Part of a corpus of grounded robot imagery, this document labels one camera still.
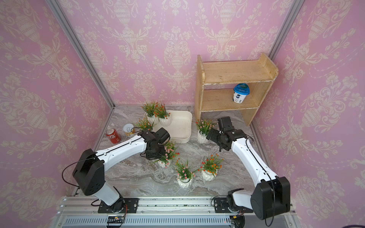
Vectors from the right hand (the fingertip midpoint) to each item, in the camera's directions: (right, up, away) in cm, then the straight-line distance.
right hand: (214, 138), depth 83 cm
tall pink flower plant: (-26, -7, -6) cm, 27 cm away
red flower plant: (-44, +7, +7) cm, 46 cm away
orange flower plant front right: (-5, -14, -9) cm, 18 cm away
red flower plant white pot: (-33, +13, +19) cm, 40 cm away
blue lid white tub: (+17, +29, +4) cm, 33 cm away
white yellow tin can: (-57, +4, +15) cm, 59 cm away
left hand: (-31, -12, +1) cm, 33 cm away
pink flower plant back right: (-5, +7, +6) cm, 10 cm away
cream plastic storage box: (-22, +4, +23) cm, 32 cm away
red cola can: (-64, +1, +8) cm, 65 cm away
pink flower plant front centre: (-18, -16, -12) cm, 27 cm away
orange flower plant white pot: (-45, +15, +23) cm, 52 cm away
